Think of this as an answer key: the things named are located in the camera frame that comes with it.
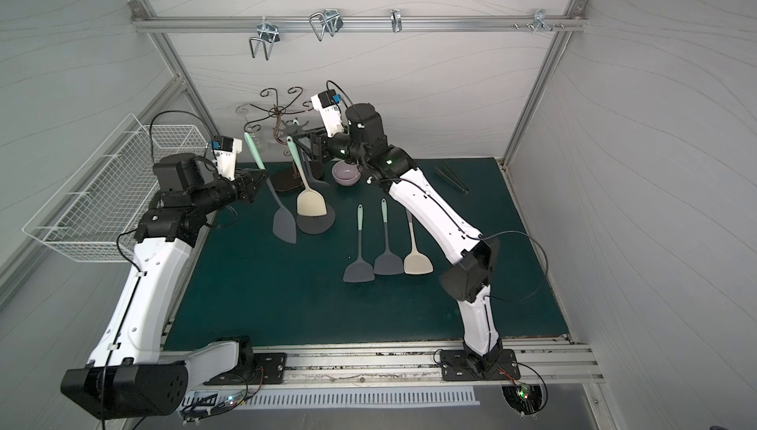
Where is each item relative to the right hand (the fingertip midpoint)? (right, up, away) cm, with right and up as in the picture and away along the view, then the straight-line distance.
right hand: (302, 137), depth 66 cm
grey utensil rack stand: (-7, -25, +39) cm, 47 cm away
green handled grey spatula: (+11, -37, +23) cm, 45 cm away
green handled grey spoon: (-9, -21, +13) cm, 26 cm away
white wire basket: (-45, -17, -2) cm, 48 cm away
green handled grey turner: (+20, -35, +26) cm, 48 cm away
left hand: (-10, -8, +3) cm, 13 cm away
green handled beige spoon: (-5, -16, +25) cm, 30 cm away
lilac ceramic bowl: (+4, -6, +47) cm, 47 cm away
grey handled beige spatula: (+29, -35, +26) cm, 52 cm away
